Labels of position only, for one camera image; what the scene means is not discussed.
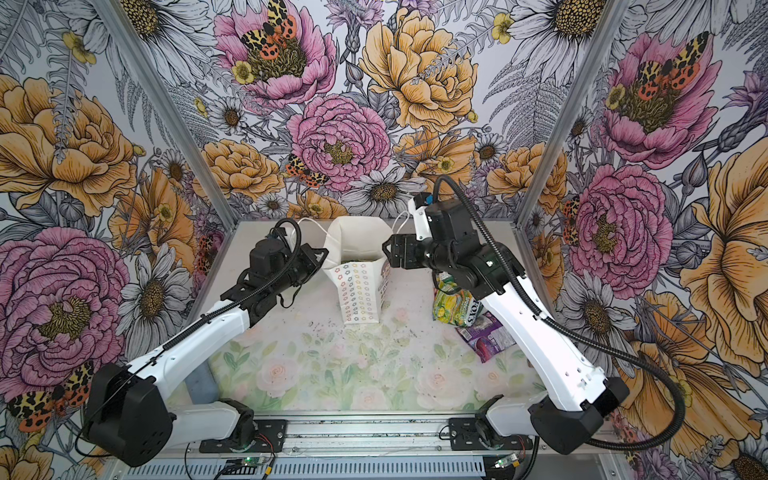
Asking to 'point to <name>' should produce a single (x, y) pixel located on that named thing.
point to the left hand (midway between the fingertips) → (330, 258)
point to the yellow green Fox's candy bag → (452, 305)
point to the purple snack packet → (486, 336)
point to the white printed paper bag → (358, 253)
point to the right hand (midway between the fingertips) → (398, 256)
